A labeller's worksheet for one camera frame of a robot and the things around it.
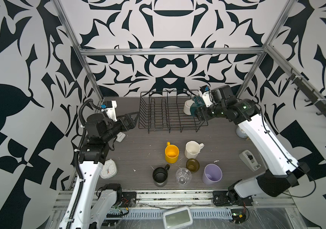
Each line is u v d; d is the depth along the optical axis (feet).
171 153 2.93
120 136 3.16
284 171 1.29
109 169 2.67
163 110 3.44
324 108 1.79
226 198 2.42
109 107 1.89
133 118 2.07
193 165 2.77
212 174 2.58
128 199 2.40
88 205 1.37
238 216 2.33
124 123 1.92
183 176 2.67
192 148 2.86
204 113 2.02
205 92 2.01
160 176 2.68
